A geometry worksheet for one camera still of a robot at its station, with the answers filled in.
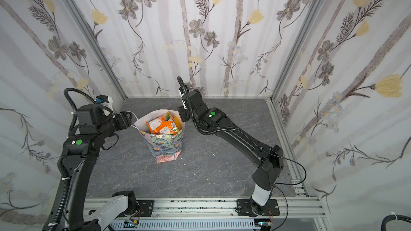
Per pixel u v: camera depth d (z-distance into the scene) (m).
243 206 0.75
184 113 0.65
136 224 0.71
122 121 0.59
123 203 0.62
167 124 0.76
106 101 0.58
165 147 0.78
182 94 0.63
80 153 0.42
